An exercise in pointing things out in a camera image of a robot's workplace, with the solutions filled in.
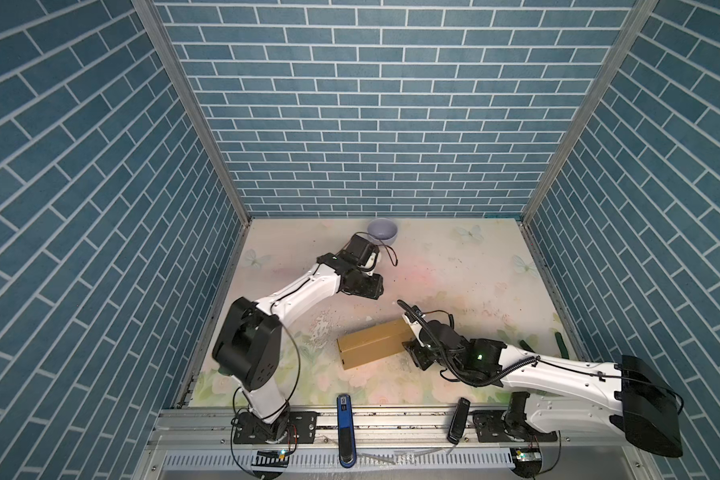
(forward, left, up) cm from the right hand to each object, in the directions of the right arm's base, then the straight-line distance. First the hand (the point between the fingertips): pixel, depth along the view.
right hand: (406, 337), depth 80 cm
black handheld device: (-18, -14, -7) cm, 23 cm away
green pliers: (+5, -47, -10) cm, 48 cm away
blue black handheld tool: (-22, +14, -9) cm, 27 cm away
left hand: (+13, +9, +2) cm, 16 cm away
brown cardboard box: (-4, +8, +4) cm, 10 cm away
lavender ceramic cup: (+43, +9, -4) cm, 44 cm away
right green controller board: (-23, -31, -14) cm, 41 cm away
